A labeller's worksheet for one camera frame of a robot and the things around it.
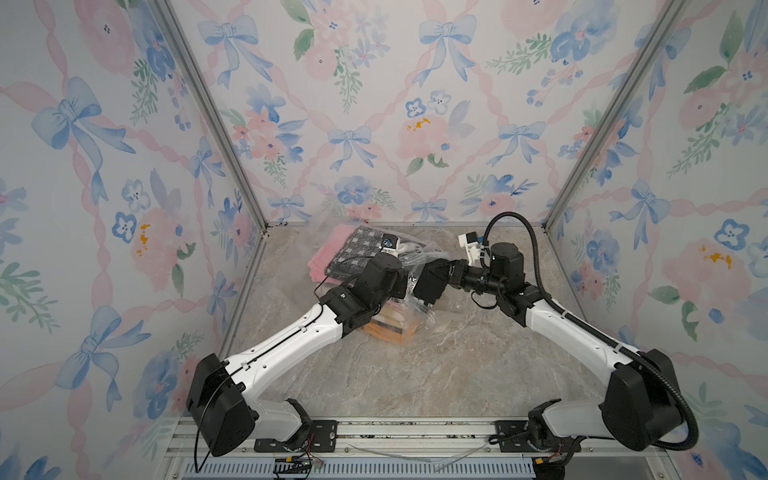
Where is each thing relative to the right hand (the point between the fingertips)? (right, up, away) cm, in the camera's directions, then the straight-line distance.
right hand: (434, 267), depth 77 cm
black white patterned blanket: (-22, +2, +6) cm, 23 cm away
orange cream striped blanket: (-10, -15, +4) cm, 18 cm away
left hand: (-9, +1, -1) cm, 9 cm away
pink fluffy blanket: (-30, +5, +13) cm, 33 cm away
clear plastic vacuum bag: (-5, +4, +5) cm, 9 cm away
